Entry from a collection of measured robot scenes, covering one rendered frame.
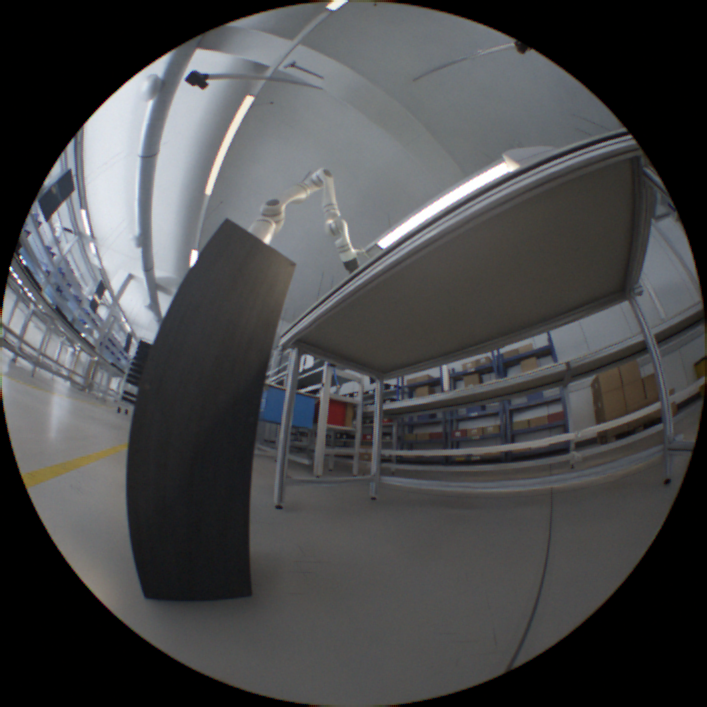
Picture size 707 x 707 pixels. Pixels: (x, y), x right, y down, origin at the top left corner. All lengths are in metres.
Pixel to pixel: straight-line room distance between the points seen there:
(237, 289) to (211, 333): 0.12
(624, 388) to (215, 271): 4.11
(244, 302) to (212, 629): 0.66
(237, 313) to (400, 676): 0.72
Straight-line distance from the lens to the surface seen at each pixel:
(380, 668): 0.47
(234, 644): 0.49
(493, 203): 0.63
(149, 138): 4.03
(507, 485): 1.25
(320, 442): 2.41
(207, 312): 0.45
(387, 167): 3.54
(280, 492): 1.22
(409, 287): 0.87
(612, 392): 3.83
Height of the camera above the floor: 0.40
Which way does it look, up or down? 24 degrees up
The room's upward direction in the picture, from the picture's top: 4 degrees clockwise
